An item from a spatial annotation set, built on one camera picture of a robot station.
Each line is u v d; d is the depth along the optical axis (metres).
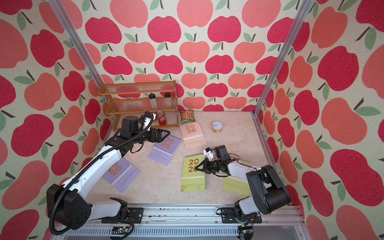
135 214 0.75
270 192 0.44
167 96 0.98
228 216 0.73
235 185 0.84
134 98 1.14
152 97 0.96
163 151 0.98
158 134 0.69
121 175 0.88
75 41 0.80
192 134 1.06
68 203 0.39
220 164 0.71
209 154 0.84
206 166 0.77
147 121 0.70
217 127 1.05
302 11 0.71
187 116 1.15
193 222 0.73
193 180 0.85
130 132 0.60
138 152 0.70
